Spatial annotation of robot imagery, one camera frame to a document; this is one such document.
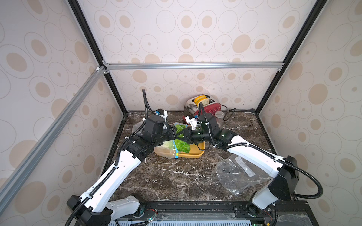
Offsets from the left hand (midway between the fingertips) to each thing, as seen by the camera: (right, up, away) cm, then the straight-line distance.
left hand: (181, 128), depth 68 cm
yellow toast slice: (+12, +20, +32) cm, 39 cm away
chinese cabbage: (0, -8, -1) cm, 9 cm away
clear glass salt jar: (+26, +8, +30) cm, 40 cm away
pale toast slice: (+17, +18, +32) cm, 40 cm away
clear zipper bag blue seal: (-7, -11, +2) cm, 13 cm away
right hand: (-1, -4, +2) cm, 4 cm away
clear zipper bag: (+34, -29, +17) cm, 48 cm away
